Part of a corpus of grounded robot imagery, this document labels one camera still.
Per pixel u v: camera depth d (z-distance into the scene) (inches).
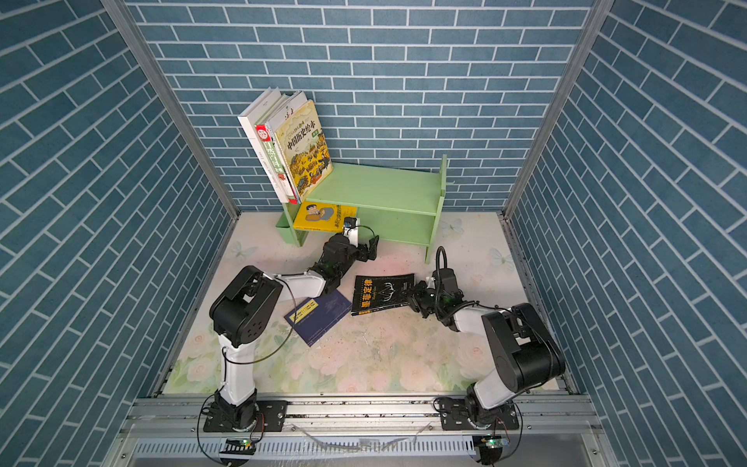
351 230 32.5
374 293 37.3
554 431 29.0
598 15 27.9
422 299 32.3
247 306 20.7
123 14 27.6
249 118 26.3
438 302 29.0
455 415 29.0
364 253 34.3
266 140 27.7
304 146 32.2
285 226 42.4
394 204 33.9
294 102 29.6
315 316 36.0
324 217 40.1
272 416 28.9
